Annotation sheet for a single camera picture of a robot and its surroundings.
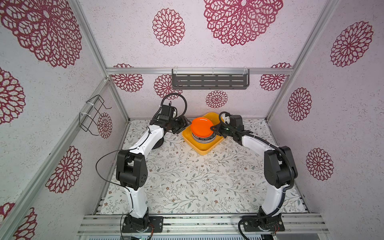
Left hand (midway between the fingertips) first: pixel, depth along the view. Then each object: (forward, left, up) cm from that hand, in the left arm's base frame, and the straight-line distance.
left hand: (188, 126), depth 89 cm
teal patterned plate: (+1, -11, -16) cm, 19 cm away
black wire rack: (-6, +51, +13) cm, 53 cm away
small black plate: (+2, +22, -20) cm, 30 cm away
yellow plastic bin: (-4, -9, -19) cm, 21 cm away
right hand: (+3, -14, -2) cm, 14 cm away
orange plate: (+2, -7, -3) cm, 8 cm away
